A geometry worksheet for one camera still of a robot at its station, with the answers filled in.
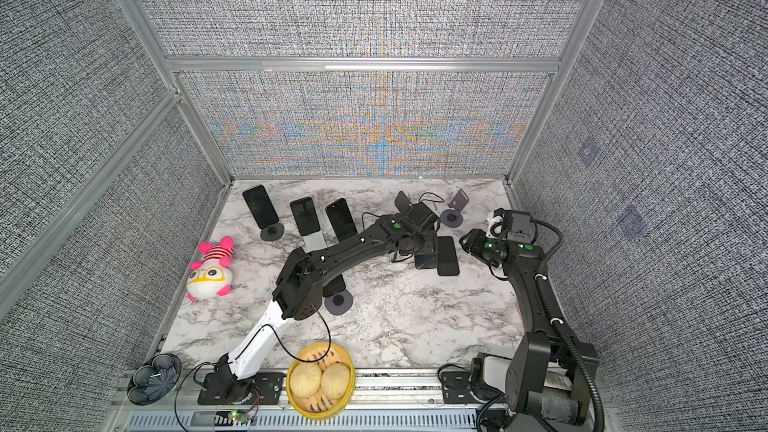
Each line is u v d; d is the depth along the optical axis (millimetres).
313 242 1003
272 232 1033
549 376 399
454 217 1040
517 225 646
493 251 606
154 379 742
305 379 698
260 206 959
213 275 856
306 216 1128
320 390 702
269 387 732
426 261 881
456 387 732
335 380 688
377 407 718
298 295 566
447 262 951
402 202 994
